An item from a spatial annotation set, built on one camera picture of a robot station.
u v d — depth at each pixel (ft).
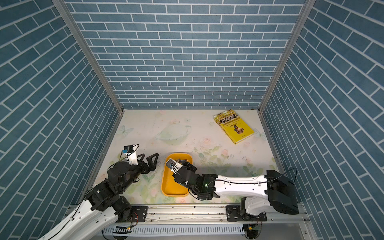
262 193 1.40
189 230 2.53
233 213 2.41
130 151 2.01
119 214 2.03
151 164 2.11
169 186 2.74
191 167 2.19
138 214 2.42
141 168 2.08
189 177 1.74
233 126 3.48
